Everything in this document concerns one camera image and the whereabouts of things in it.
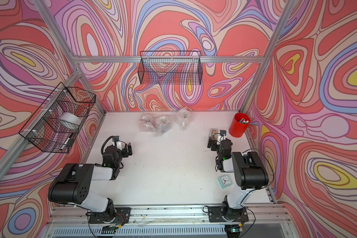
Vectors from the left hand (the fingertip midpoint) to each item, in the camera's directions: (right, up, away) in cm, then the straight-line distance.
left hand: (124, 143), depth 93 cm
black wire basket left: (-28, +11, -20) cm, 36 cm away
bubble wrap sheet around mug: (+14, +13, +8) cm, 20 cm away
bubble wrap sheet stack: (+39, +17, +11) cm, 44 cm away
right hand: (+61, +2, +3) cm, 61 cm away
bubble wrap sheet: (+24, +12, +8) cm, 28 cm away
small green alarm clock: (+61, -20, -11) cm, 65 cm away
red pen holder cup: (+76, +12, +5) cm, 77 cm away
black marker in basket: (-19, +3, -21) cm, 28 cm away
